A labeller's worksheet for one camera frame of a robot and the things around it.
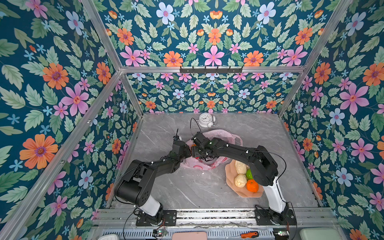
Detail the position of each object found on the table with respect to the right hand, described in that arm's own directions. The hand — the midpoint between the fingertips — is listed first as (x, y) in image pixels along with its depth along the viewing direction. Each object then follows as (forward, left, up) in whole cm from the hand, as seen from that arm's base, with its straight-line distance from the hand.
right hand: (196, 150), depth 92 cm
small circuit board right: (-42, -42, -7) cm, 60 cm away
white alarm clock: (+27, -7, -1) cm, 28 cm away
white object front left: (-43, +39, -4) cm, 58 cm away
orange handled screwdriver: (-42, -26, -5) cm, 50 cm away
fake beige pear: (-19, -25, 0) cm, 31 cm away
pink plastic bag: (-9, +1, 0) cm, 9 cm away
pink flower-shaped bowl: (-14, -21, -3) cm, 25 cm away
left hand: (+3, +3, +2) cm, 5 cm away
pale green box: (-42, -58, -4) cm, 72 cm away
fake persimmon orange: (-22, -30, 0) cm, 38 cm away
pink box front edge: (-43, +2, -4) cm, 43 cm away
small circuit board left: (-42, +17, -6) cm, 45 cm away
